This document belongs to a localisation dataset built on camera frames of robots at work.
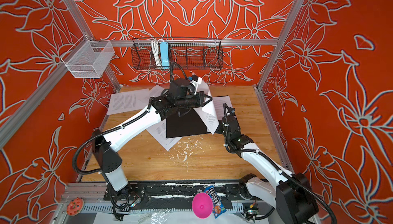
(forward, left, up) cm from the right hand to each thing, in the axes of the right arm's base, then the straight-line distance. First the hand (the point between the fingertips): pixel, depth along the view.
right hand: (217, 120), depth 84 cm
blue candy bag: (-39, +2, -12) cm, 41 cm away
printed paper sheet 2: (+25, +62, -12) cm, 68 cm away
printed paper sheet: (-7, +7, +17) cm, 19 cm away
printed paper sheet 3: (0, +35, -12) cm, 37 cm away
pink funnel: (-39, +10, -8) cm, 41 cm away
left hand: (0, +4, +20) cm, 21 cm away
